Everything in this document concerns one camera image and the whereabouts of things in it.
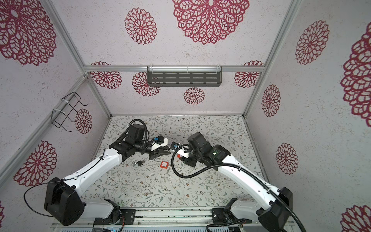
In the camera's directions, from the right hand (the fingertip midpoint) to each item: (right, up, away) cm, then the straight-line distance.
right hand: (183, 150), depth 73 cm
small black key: (-28, -11, +20) cm, 36 cm away
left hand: (-8, -1, +2) cm, 8 cm away
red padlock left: (-12, -12, +18) cm, 24 cm away
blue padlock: (-3, +4, -13) cm, 14 cm away
